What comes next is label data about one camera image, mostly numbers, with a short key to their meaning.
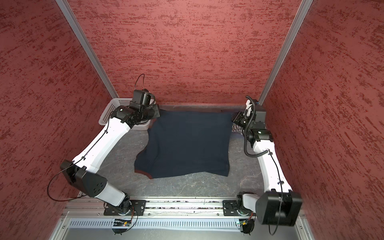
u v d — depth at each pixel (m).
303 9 0.72
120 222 0.73
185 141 0.90
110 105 1.09
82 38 0.81
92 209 0.76
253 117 0.57
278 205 0.39
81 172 0.40
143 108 0.58
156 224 0.77
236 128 1.03
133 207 0.74
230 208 0.74
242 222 0.72
